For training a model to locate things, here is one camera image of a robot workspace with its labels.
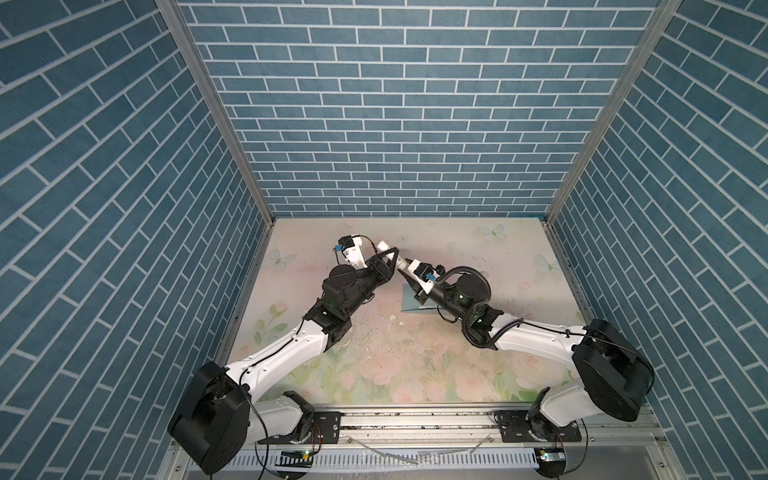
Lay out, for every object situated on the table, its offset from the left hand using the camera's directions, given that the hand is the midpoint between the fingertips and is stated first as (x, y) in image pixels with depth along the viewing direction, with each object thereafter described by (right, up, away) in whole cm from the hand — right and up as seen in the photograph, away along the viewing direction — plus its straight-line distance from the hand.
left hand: (400, 253), depth 74 cm
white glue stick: (-4, +2, 0) cm, 4 cm away
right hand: (+1, -2, +2) cm, 3 cm away
